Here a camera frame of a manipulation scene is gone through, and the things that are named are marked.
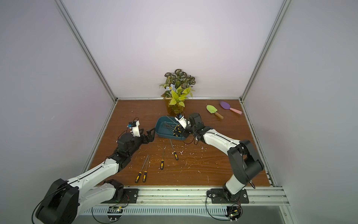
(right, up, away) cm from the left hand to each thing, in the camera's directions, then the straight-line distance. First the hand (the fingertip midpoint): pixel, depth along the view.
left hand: (151, 128), depth 82 cm
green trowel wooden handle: (+45, +12, +31) cm, 56 cm away
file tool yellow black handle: (-3, -27, -3) cm, 28 cm away
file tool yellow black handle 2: (+7, -22, +1) cm, 23 cm away
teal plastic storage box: (+5, -1, +21) cm, 22 cm away
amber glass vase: (+13, +12, +26) cm, 31 cm away
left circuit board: (-17, -41, -11) cm, 46 cm away
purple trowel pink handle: (+57, +15, +34) cm, 68 cm away
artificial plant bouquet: (+16, +27, +14) cm, 35 cm away
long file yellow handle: (-7, -28, -3) cm, 29 cm away
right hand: (+18, +3, +6) cm, 20 cm away
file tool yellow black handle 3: (+15, -18, +5) cm, 24 cm away
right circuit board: (+45, -42, -12) cm, 63 cm away
